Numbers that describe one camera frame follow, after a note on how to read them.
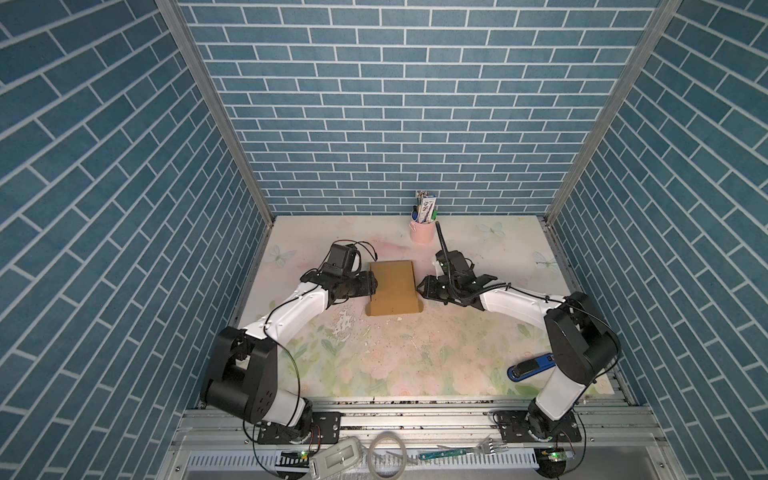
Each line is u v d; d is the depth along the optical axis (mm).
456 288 710
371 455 689
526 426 727
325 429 731
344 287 665
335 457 683
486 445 711
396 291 932
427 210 1048
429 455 698
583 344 475
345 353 869
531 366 788
